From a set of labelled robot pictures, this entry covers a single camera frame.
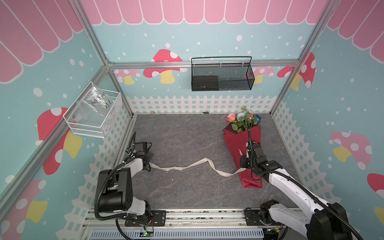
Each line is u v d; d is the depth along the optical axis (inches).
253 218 29.0
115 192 17.6
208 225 28.9
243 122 43.9
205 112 49.1
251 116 43.4
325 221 15.5
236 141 41.3
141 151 29.2
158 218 29.1
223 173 35.3
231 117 44.5
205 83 35.1
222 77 36.2
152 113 48.6
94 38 31.1
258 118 44.0
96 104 28.7
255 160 25.0
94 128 24.9
